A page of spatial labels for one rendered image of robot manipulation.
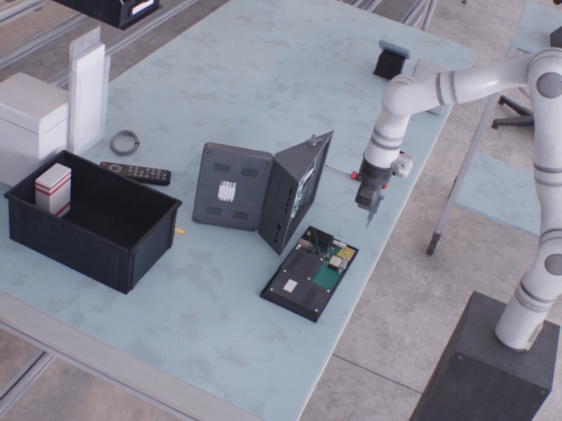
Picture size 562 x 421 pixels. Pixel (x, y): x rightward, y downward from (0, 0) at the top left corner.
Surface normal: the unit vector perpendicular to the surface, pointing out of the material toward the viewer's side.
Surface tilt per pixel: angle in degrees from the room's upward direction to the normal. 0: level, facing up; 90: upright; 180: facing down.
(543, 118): 98
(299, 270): 0
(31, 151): 90
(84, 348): 0
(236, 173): 90
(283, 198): 90
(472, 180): 0
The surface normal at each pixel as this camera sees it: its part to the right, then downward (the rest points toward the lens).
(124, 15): 0.90, 0.41
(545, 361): 0.19, -0.78
